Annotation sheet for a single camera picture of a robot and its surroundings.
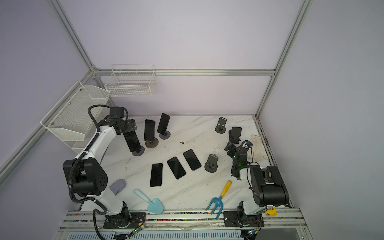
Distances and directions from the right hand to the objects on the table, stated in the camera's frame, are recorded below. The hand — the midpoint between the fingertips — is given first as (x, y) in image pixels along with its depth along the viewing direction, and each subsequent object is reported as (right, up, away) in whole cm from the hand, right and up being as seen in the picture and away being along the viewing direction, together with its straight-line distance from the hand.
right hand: (231, 145), depth 94 cm
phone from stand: (-26, -9, +1) cm, 27 cm away
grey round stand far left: (-60, -6, +4) cm, 61 cm away
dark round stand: (-5, +11, +15) cm, 20 cm away
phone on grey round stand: (-49, +10, +17) cm, 53 cm away
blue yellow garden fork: (-11, -29, -15) cm, 34 cm away
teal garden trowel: (-44, -31, -16) cm, 56 cm away
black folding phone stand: (+3, +7, +7) cm, 10 cm away
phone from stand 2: (-47, -18, -3) cm, 51 cm away
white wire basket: (-65, +42, +1) cm, 77 cm away
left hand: (-66, +11, -6) cm, 67 cm away
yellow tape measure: (+16, -32, -19) cm, 41 cm away
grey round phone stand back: (-45, +6, +13) cm, 47 cm away
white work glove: (+21, -5, +7) cm, 22 cm away
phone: (-62, +3, -4) cm, 63 cm away
